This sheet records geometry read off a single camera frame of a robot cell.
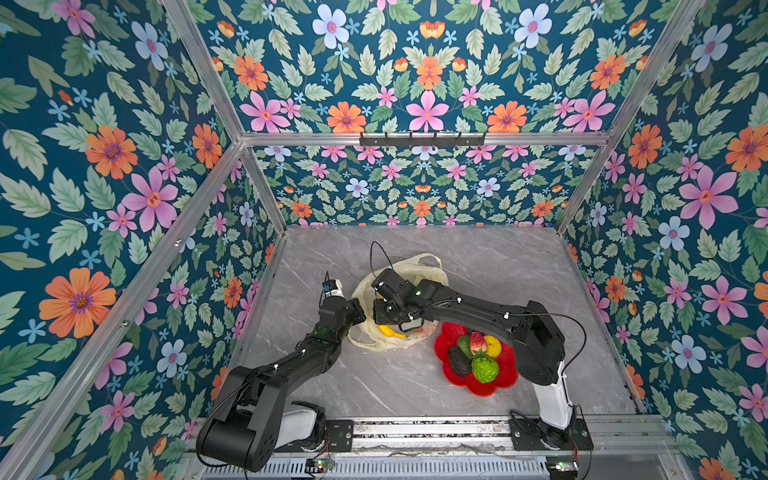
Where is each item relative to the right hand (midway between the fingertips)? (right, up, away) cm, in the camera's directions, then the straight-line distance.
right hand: (380, 307), depth 85 cm
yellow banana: (+3, -6, -5) cm, 8 cm away
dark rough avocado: (+22, -15, -4) cm, 27 cm away
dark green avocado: (+24, -11, -1) cm, 26 cm away
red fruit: (+27, -8, -6) cm, 29 cm away
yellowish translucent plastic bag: (+9, +11, +8) cm, 16 cm away
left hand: (-6, +3, +4) cm, 8 cm away
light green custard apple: (+28, -15, -7) cm, 33 cm away
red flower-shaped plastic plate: (+20, -9, +2) cm, 22 cm away
